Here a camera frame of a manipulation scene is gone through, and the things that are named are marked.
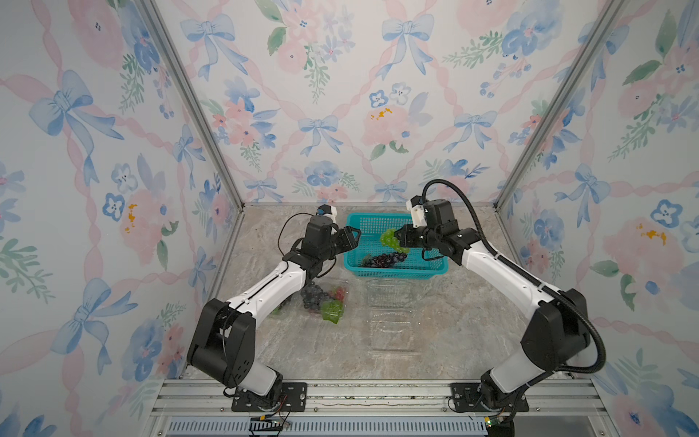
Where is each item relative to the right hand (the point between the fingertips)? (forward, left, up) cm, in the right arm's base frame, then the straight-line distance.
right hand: (390, 224), depth 87 cm
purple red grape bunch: (-3, +1, -16) cm, 16 cm away
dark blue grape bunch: (-18, +25, -14) cm, 34 cm away
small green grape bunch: (-6, +1, 0) cm, 6 cm away
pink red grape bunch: (-15, +16, -17) cm, 29 cm away
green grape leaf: (-23, +18, -14) cm, 32 cm away
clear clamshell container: (-12, +20, -19) cm, 30 cm away
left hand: (-4, +10, +1) cm, 11 cm away
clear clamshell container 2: (-19, -1, -20) cm, 28 cm away
